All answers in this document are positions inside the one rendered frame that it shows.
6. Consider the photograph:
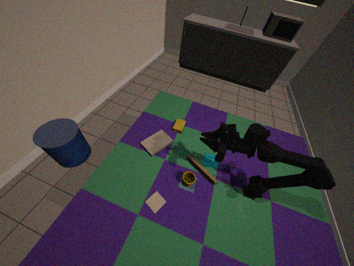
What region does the yellow rectangular block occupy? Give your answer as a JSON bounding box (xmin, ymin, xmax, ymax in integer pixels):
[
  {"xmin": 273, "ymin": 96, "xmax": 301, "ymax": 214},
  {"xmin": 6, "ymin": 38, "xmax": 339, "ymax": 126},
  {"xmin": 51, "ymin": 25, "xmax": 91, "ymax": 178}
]
[{"xmin": 172, "ymin": 119, "xmax": 186, "ymax": 134}]

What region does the orange-brown long flat bar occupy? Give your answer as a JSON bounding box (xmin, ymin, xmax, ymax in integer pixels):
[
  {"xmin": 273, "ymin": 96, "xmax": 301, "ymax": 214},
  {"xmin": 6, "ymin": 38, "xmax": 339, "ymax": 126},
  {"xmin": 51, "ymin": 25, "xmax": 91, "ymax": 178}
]
[{"xmin": 187, "ymin": 155, "xmax": 217, "ymax": 185}]

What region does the tan flat box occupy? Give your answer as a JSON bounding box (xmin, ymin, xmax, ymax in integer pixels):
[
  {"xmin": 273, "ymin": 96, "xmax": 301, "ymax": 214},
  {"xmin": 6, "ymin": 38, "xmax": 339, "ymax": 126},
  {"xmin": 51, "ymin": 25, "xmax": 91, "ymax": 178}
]
[{"xmin": 140, "ymin": 130, "xmax": 173, "ymax": 157}]

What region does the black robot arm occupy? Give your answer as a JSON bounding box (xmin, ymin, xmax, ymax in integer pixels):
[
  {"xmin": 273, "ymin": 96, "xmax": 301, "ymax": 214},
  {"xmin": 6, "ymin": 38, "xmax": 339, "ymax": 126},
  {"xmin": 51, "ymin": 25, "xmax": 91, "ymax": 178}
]
[{"xmin": 227, "ymin": 124, "xmax": 336, "ymax": 200}]

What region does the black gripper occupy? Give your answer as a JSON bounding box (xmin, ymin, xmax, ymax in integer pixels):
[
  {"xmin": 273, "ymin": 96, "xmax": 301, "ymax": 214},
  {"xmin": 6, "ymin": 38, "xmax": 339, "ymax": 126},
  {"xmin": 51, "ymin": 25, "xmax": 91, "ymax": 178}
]
[{"xmin": 200, "ymin": 122, "xmax": 242, "ymax": 162}]

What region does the tan square tile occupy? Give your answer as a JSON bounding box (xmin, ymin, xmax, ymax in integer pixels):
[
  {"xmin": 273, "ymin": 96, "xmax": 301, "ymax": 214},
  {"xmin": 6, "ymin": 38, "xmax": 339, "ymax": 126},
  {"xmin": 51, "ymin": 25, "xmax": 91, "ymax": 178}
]
[{"xmin": 145, "ymin": 191, "xmax": 166, "ymax": 213}]

